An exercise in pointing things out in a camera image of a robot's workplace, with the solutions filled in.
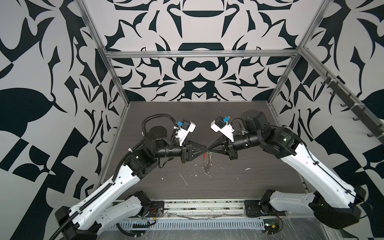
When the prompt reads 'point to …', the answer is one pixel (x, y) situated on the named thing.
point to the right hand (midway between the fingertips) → (210, 149)
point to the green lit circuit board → (271, 225)
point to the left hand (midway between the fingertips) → (207, 146)
